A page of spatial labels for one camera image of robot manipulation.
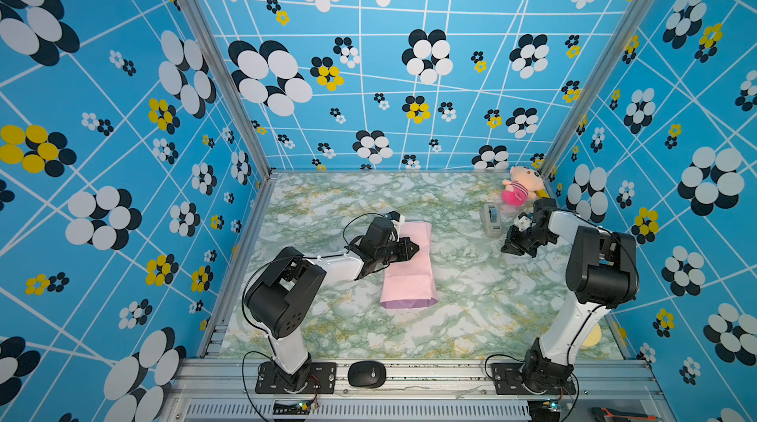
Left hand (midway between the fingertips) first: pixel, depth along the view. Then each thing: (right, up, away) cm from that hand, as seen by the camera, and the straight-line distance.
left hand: (421, 248), depth 89 cm
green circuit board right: (+27, -35, -19) cm, 49 cm away
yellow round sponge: (+45, -22, -11) cm, 51 cm away
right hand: (+30, -1, +9) cm, 31 cm away
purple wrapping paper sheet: (-4, -9, -6) cm, 12 cm away
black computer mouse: (-15, -28, -17) cm, 36 cm away
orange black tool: (+41, -35, -21) cm, 58 cm away
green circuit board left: (-31, -35, -19) cm, 51 cm away
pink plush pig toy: (+40, +20, +19) cm, 49 cm away
